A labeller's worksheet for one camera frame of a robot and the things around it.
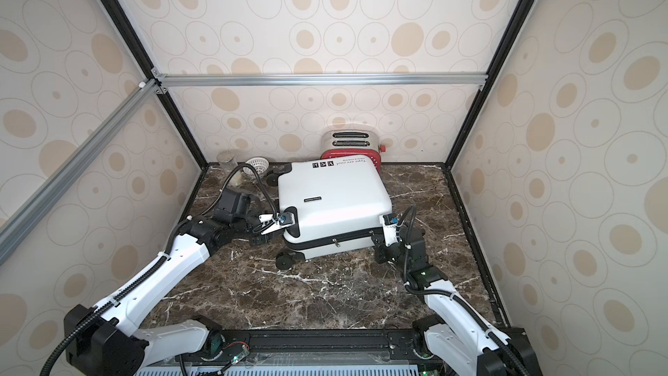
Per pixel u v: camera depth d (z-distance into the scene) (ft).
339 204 2.66
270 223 2.09
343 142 3.47
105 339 1.21
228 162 3.37
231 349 2.39
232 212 1.92
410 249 2.01
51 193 1.88
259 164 3.83
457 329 1.59
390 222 2.34
